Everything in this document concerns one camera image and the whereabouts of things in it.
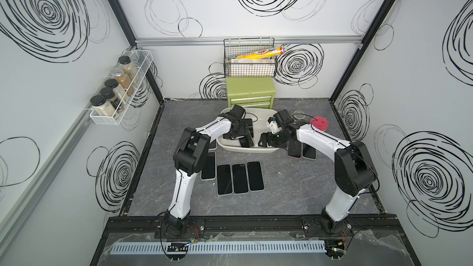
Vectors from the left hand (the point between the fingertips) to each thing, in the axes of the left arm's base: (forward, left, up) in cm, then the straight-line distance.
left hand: (239, 132), depth 102 cm
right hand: (-11, -13, +6) cm, 18 cm away
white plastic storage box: (+10, -12, +1) cm, 16 cm away
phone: (-26, +6, -3) cm, 27 cm away
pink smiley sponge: (+6, -46, +3) cm, 47 cm away
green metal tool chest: (+16, -5, +16) cm, 23 cm away
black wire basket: (+15, -8, +33) cm, 37 cm away
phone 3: (-9, +14, 0) cm, 16 cm away
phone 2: (-24, -8, -1) cm, 26 cm away
